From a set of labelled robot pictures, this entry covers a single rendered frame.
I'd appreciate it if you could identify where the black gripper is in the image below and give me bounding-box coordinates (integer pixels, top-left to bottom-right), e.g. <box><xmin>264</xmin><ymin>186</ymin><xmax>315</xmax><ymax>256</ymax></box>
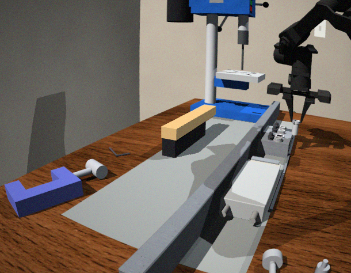
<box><xmin>267</xmin><ymin>67</ymin><xmax>331</xmax><ymax>123</ymax></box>

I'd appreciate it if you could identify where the white cylinder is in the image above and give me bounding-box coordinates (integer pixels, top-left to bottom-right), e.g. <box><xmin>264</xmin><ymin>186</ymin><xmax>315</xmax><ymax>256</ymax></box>
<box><xmin>292</xmin><ymin>119</ymin><xmax>300</xmax><ymax>135</ymax></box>

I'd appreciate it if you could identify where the blue c-clamp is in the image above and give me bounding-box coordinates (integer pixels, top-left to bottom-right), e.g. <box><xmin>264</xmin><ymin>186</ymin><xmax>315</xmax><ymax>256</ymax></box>
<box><xmin>5</xmin><ymin>159</ymin><xmax>108</xmax><ymax>218</ymax></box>

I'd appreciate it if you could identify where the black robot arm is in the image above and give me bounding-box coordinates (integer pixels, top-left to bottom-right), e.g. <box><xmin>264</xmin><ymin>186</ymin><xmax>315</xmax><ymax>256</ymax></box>
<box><xmin>273</xmin><ymin>0</ymin><xmax>351</xmax><ymax>69</ymax></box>

